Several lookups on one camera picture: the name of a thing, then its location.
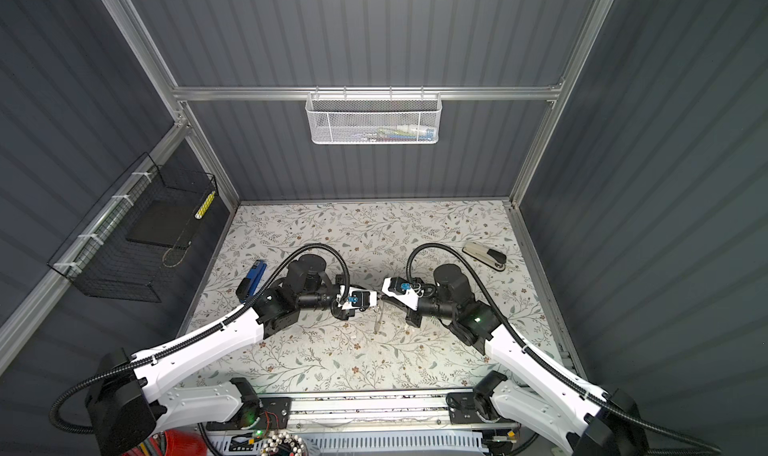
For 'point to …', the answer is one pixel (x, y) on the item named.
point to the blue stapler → (248, 285)
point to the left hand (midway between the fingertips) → (376, 287)
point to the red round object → (179, 442)
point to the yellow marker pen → (204, 207)
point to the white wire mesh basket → (373, 118)
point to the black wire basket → (132, 243)
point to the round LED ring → (284, 444)
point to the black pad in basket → (165, 223)
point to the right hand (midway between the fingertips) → (389, 297)
